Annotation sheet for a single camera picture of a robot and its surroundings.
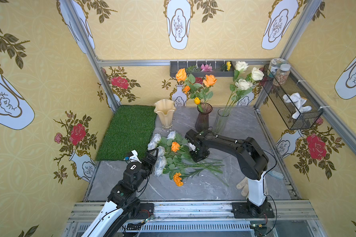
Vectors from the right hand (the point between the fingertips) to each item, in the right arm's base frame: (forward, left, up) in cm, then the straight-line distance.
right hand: (198, 156), depth 92 cm
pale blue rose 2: (-8, +21, +9) cm, 24 cm away
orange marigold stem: (+26, +8, +32) cm, 42 cm away
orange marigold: (-15, +11, +4) cm, 20 cm away
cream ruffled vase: (+27, +22, +15) cm, 38 cm away
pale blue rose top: (+5, +28, +6) cm, 29 cm away
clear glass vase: (+19, -14, +6) cm, 25 cm away
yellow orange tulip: (+19, +2, +29) cm, 35 cm away
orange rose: (+4, +15, +4) cm, 16 cm away
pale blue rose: (+12, +18, +5) cm, 22 cm away
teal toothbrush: (-9, -44, -1) cm, 45 cm away
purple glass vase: (+24, -3, +17) cm, 30 cm away
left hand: (-6, +25, +16) cm, 31 cm away
